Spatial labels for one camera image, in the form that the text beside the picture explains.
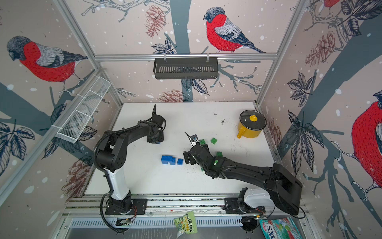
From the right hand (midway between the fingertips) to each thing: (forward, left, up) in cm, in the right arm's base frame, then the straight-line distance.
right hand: (191, 147), depth 83 cm
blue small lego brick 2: (-4, +7, -10) cm, 13 cm away
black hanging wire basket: (+55, +7, +17) cm, 58 cm away
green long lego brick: (-8, -7, -12) cm, 16 cm away
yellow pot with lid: (+20, -38, -2) cm, 43 cm away
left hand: (+12, +22, -9) cm, 27 cm away
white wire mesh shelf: (+2, +65, +12) cm, 66 cm away
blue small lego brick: (+5, +21, -4) cm, 22 cm away
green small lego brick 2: (0, -17, -8) cm, 19 cm away
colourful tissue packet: (-34, -42, -9) cm, 55 cm away
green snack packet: (-34, +1, -11) cm, 36 cm away
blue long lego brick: (-4, +15, -7) cm, 17 cm away
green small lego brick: (+11, -14, -11) cm, 21 cm away
